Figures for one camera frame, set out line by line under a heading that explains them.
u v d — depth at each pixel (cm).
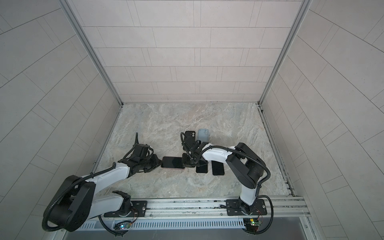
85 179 44
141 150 68
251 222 68
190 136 98
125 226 64
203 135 99
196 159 65
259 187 50
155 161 77
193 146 70
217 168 87
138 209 71
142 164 68
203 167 80
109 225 69
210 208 72
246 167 46
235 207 72
